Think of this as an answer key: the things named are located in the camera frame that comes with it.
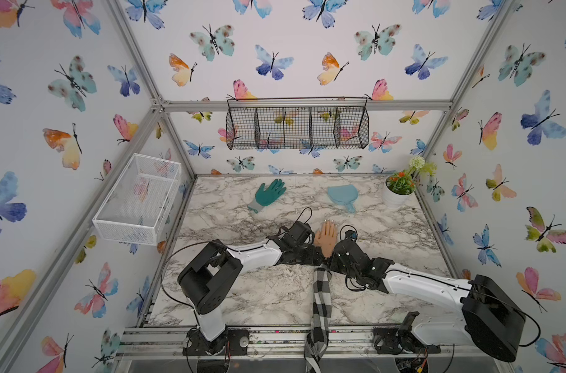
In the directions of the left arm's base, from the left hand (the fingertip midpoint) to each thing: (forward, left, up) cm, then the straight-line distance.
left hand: (319, 258), depth 88 cm
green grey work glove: (+33, +22, -3) cm, 40 cm away
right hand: (-1, -3, +3) cm, 5 cm away
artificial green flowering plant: (+34, -44, +15) cm, 57 cm away
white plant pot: (+26, -35, +7) cm, 44 cm away
